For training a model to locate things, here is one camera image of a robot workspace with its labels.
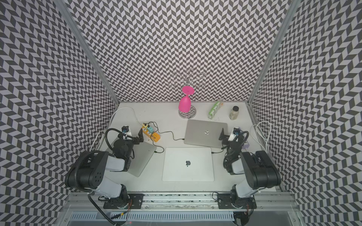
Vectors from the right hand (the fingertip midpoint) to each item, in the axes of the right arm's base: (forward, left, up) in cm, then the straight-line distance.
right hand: (230, 131), depth 89 cm
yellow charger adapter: (+5, +56, -2) cm, 57 cm away
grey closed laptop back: (+1, +16, -2) cm, 16 cm away
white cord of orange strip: (+16, +88, -10) cm, 90 cm away
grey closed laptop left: (-12, +55, -4) cm, 56 cm away
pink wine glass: (+13, +29, +13) cm, 34 cm away
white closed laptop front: (-18, +27, -9) cm, 34 cm away
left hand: (+2, +62, 0) cm, 62 cm away
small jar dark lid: (+17, -6, -3) cm, 18 cm away
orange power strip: (+1, +50, -7) cm, 50 cm away
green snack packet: (+18, +10, -3) cm, 20 cm away
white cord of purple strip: (+9, -27, -13) cm, 31 cm away
